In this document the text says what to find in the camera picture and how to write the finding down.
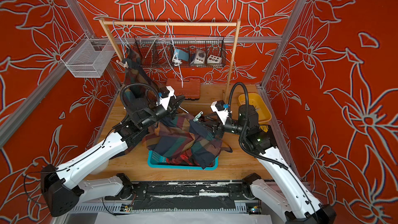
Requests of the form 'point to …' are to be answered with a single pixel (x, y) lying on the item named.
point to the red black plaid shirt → (186, 159)
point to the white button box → (214, 59)
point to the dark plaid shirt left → (139, 81)
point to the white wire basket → (88, 57)
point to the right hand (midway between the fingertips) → (201, 121)
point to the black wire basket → (157, 51)
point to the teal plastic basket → (156, 160)
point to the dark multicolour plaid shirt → (181, 133)
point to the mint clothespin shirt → (198, 116)
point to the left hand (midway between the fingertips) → (182, 94)
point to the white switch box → (199, 57)
